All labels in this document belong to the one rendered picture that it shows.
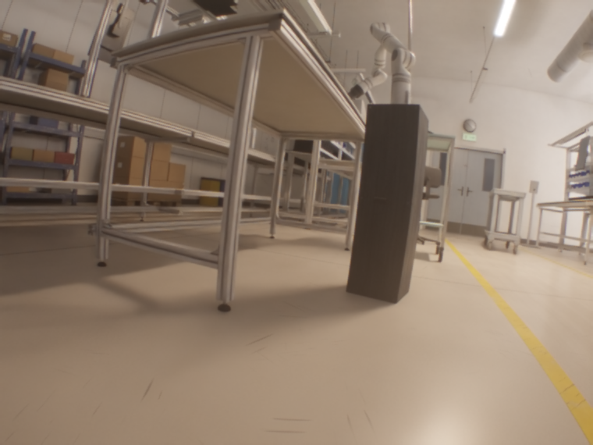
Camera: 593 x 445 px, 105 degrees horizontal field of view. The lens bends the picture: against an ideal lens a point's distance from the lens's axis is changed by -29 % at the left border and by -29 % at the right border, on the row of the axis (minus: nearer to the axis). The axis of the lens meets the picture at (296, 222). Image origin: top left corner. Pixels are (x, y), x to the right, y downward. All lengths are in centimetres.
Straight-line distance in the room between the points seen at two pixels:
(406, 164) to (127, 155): 410
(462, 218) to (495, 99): 307
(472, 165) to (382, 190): 685
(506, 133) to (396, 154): 715
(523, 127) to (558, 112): 114
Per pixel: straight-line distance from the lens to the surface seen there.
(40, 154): 465
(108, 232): 148
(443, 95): 846
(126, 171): 486
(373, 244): 140
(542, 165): 861
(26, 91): 214
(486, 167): 823
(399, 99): 154
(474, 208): 810
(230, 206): 102
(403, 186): 137
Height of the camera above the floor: 39
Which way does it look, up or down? 4 degrees down
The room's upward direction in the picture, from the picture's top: 6 degrees clockwise
